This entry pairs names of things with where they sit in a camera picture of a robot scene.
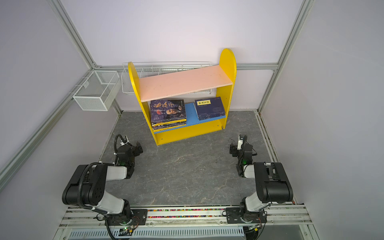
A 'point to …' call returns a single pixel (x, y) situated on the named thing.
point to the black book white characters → (158, 127)
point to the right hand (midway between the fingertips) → (240, 144)
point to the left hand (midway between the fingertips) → (131, 145)
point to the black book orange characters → (169, 123)
